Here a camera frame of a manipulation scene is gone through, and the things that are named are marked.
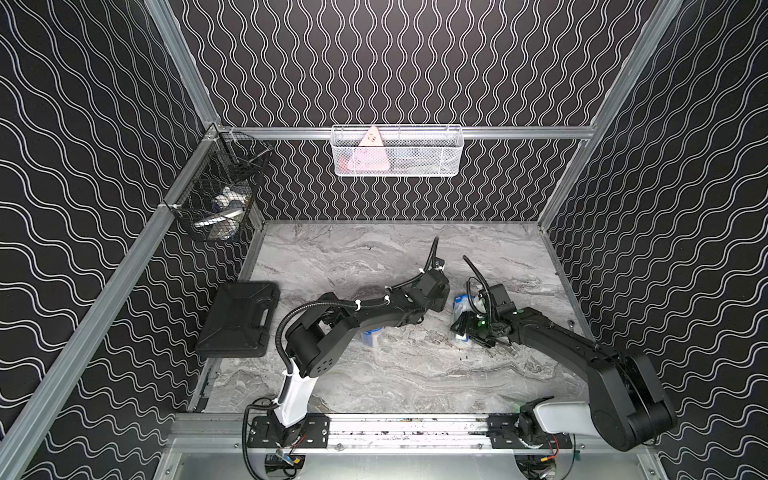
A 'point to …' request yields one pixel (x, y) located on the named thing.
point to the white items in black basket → (223, 221)
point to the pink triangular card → (370, 154)
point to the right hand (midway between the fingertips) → (461, 330)
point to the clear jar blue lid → (371, 337)
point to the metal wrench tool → (571, 324)
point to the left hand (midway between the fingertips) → (437, 283)
